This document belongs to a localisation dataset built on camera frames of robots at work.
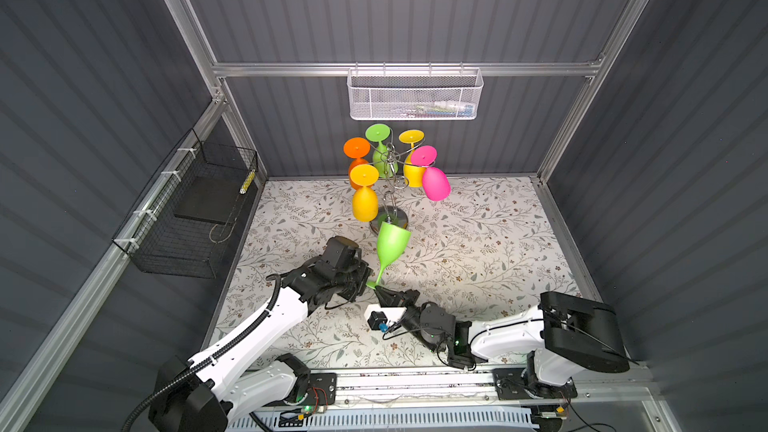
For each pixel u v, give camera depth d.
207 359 0.41
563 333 0.45
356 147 0.83
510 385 0.72
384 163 0.91
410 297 0.68
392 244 0.74
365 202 0.83
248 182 0.82
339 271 0.61
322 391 0.72
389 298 0.68
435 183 0.88
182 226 0.72
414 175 0.92
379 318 0.60
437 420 0.77
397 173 0.99
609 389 0.74
